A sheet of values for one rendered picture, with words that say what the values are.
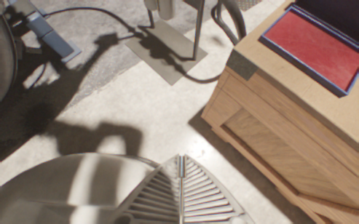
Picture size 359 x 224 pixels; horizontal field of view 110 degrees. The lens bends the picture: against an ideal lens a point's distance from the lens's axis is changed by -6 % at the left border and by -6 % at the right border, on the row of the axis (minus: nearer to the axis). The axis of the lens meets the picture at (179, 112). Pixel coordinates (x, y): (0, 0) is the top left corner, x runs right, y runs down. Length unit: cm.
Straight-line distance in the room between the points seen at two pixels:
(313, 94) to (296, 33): 12
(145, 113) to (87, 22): 81
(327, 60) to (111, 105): 78
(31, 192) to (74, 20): 113
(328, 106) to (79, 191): 47
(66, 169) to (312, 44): 55
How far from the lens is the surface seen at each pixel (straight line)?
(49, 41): 104
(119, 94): 80
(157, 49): 90
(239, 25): 52
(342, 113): 31
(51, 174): 42
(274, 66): 28
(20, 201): 47
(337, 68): 35
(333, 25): 40
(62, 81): 102
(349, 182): 43
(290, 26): 36
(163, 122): 68
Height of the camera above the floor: 66
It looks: 72 degrees down
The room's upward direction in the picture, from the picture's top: 3 degrees counter-clockwise
